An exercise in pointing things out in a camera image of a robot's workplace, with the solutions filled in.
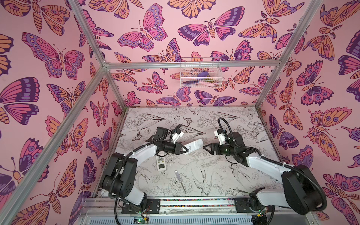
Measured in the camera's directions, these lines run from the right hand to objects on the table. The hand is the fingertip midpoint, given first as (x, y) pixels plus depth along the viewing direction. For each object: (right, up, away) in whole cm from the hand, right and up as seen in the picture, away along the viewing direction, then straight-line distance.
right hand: (207, 145), depth 84 cm
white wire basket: (-2, +48, +12) cm, 50 cm away
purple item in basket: (0, +47, +12) cm, 49 cm away
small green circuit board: (-38, -37, -11) cm, 54 cm away
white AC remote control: (-8, -1, 0) cm, 8 cm away
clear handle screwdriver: (-17, -19, -1) cm, 25 cm away
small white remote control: (-28, -12, +4) cm, 31 cm away
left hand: (-12, -2, -2) cm, 12 cm away
